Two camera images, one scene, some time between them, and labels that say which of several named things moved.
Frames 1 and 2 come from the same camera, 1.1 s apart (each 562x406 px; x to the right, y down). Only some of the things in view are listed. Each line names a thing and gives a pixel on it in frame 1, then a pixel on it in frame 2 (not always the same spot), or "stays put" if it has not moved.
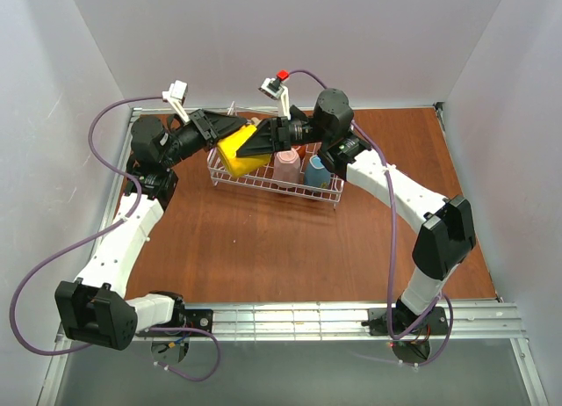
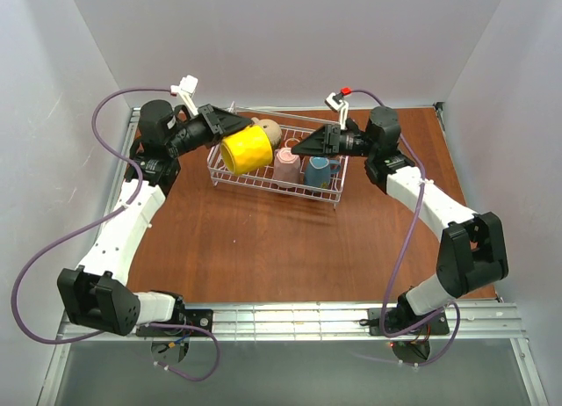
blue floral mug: x=315 y=174 stays put
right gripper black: x=282 y=134 to x=332 y=139
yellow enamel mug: x=234 y=165 stays put
